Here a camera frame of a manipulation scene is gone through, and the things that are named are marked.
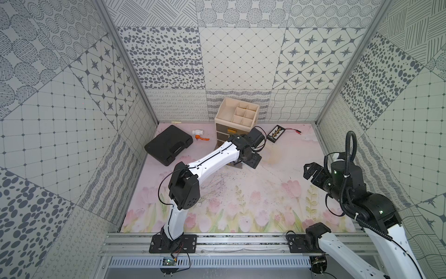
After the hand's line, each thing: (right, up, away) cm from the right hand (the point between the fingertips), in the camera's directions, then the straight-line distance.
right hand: (313, 173), depth 66 cm
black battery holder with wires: (-1, +18, +48) cm, 51 cm away
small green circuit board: (-59, -38, +5) cm, 70 cm away
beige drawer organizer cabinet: (-30, +24, +23) cm, 45 cm away
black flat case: (-72, +8, +35) cm, 80 cm away
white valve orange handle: (-54, +17, +45) cm, 72 cm away
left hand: (-19, +2, +16) cm, 25 cm away
